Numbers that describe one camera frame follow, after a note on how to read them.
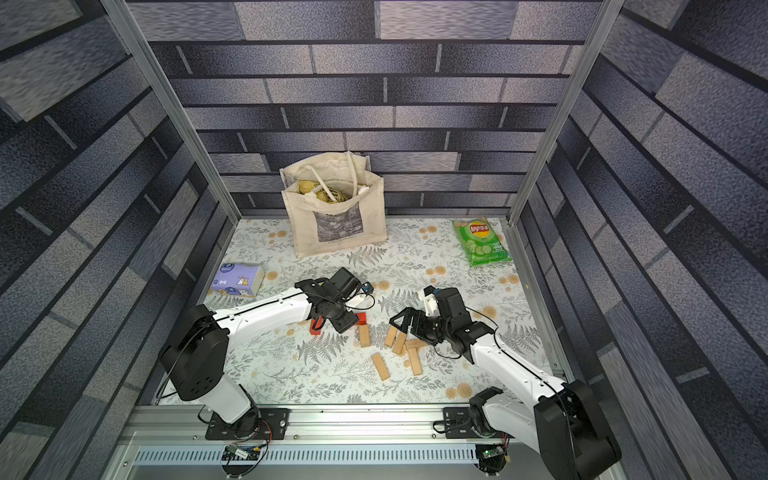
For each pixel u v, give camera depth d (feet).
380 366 2.73
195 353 1.46
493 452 2.39
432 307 2.54
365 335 2.87
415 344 2.80
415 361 2.74
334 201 3.02
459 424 2.40
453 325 2.14
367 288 2.59
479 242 3.47
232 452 2.33
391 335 2.89
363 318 3.00
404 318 2.43
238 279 3.11
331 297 2.11
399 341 2.86
